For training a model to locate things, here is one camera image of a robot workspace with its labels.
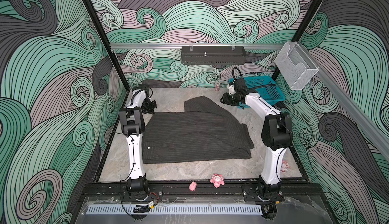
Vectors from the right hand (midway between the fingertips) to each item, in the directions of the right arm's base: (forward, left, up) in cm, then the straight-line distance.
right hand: (223, 100), depth 97 cm
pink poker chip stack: (+21, +1, -9) cm, 23 cm away
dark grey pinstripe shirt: (-19, +14, -10) cm, 26 cm away
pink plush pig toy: (-46, +8, -8) cm, 47 cm away
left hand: (-2, +48, -10) cm, 49 cm away
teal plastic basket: (+14, -40, -10) cm, 43 cm away
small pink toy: (-49, +20, -9) cm, 54 cm away
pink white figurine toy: (-39, -29, -9) cm, 49 cm away
